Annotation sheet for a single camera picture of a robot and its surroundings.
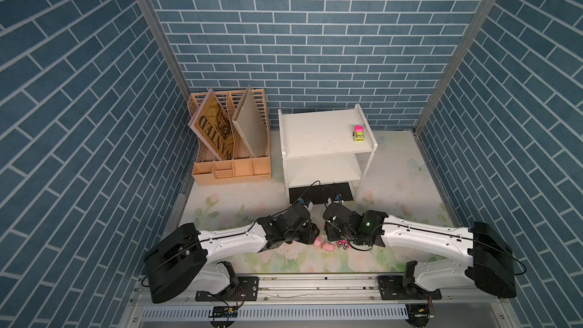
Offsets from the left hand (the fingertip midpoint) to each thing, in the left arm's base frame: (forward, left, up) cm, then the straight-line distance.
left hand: (320, 235), depth 81 cm
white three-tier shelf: (+15, 0, +29) cm, 33 cm away
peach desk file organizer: (+27, +46, +3) cm, 53 cm away
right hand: (+1, -2, +2) cm, 3 cm away
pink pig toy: (-3, -3, -3) cm, 5 cm away
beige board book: (+44, +29, +13) cm, 54 cm away
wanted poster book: (+40, +44, +17) cm, 62 cm away
